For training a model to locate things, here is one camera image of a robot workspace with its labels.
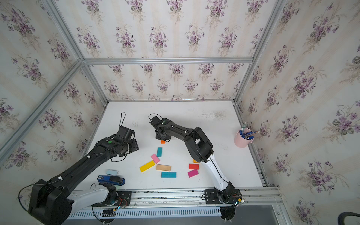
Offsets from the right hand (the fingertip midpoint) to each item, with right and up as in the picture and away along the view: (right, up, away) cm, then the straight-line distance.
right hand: (163, 137), depth 98 cm
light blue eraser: (-29, -18, -16) cm, 37 cm away
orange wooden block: (0, -2, -4) cm, 5 cm away
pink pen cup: (+51, -1, -8) cm, 52 cm away
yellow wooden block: (-9, -15, -13) cm, 22 cm away
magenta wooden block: (+20, -18, -16) cm, 31 cm away
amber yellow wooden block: (+19, -4, -39) cm, 43 cm away
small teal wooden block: (-2, -8, -7) cm, 11 cm away
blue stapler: (-28, -21, -18) cm, 39 cm away
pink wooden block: (-4, -12, -9) cm, 16 cm away
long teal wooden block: (+5, -19, -16) cm, 25 cm away
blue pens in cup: (+55, +3, -10) cm, 56 cm away
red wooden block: (+20, -15, -13) cm, 29 cm away
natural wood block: (+2, -16, -13) cm, 21 cm away
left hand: (-14, -4, -15) cm, 21 cm away
